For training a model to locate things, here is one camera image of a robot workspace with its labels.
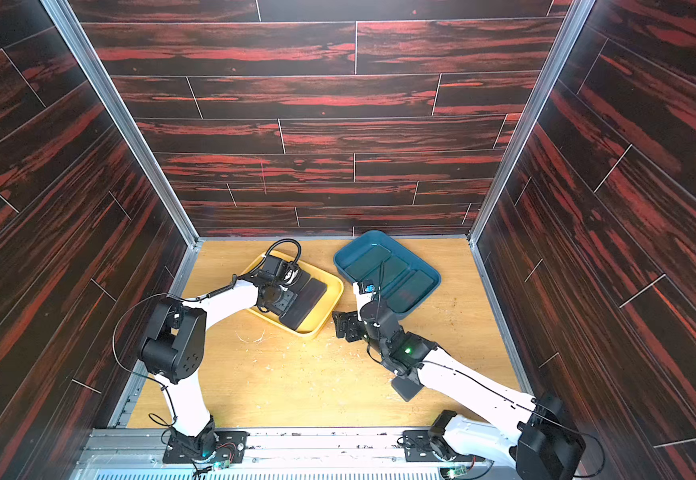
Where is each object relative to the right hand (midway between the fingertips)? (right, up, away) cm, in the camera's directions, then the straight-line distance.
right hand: (352, 307), depth 79 cm
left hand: (-23, +2, +20) cm, 30 cm away
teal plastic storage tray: (+18, +17, +32) cm, 41 cm away
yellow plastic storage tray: (-11, -6, +16) cm, 20 cm away
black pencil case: (-14, +2, +22) cm, 26 cm away
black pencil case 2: (+15, -23, +3) cm, 28 cm away
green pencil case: (+19, +3, +17) cm, 26 cm away
